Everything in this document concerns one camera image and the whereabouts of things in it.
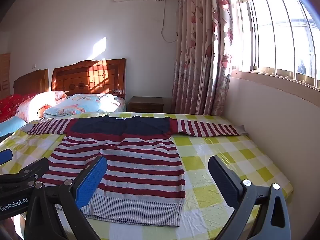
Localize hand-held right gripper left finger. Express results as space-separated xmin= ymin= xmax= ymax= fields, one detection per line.
xmin=24 ymin=156 xmax=108 ymax=240

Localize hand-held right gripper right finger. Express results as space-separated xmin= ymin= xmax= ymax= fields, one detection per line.
xmin=208 ymin=156 xmax=292 ymax=240

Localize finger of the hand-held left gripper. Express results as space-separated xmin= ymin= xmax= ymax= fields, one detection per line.
xmin=0 ymin=157 xmax=50 ymax=184
xmin=0 ymin=149 xmax=13 ymax=166

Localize red grey striped navy sweater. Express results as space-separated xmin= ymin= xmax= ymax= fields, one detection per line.
xmin=21 ymin=115 xmax=249 ymax=227

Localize yellow white checkered plastic tablecloth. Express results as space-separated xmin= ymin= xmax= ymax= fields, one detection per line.
xmin=0 ymin=112 xmax=293 ymax=240

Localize plain light blue pillow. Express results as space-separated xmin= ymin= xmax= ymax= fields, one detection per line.
xmin=0 ymin=116 xmax=27 ymax=137

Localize red patterned blanket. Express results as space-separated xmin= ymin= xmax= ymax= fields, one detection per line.
xmin=0 ymin=94 xmax=38 ymax=123

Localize pink white pillow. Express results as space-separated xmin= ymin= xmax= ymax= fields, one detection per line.
xmin=15 ymin=91 xmax=67 ymax=123

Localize floral bed pillows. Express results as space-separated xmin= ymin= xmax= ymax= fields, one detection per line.
xmin=44 ymin=93 xmax=125 ymax=118

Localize small plain wooden headboard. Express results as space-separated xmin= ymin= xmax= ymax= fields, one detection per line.
xmin=13 ymin=69 xmax=49 ymax=95

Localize light wooden cabinet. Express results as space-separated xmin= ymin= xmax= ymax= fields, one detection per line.
xmin=0 ymin=52 xmax=11 ymax=99

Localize brown wooden nightstand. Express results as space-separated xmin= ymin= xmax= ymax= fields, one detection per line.
xmin=128 ymin=96 xmax=165 ymax=113

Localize large carved wooden headboard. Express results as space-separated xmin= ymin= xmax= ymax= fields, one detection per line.
xmin=51 ymin=58 xmax=127 ymax=98

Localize pink floral curtain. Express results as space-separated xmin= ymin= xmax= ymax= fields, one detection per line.
xmin=171 ymin=0 xmax=234 ymax=117

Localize window with metal bars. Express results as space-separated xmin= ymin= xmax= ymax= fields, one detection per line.
xmin=217 ymin=0 xmax=320 ymax=89

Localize white air conditioner cable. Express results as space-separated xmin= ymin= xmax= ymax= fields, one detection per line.
xmin=161 ymin=0 xmax=178 ymax=43

